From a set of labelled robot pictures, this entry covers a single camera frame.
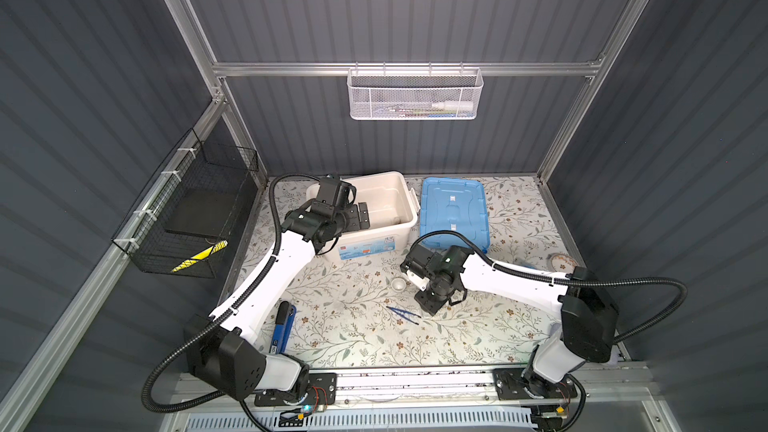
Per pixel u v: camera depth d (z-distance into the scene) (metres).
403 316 0.86
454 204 1.12
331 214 0.58
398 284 0.89
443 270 0.59
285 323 0.81
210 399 0.44
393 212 1.09
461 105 0.87
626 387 0.74
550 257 0.96
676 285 0.42
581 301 0.49
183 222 0.70
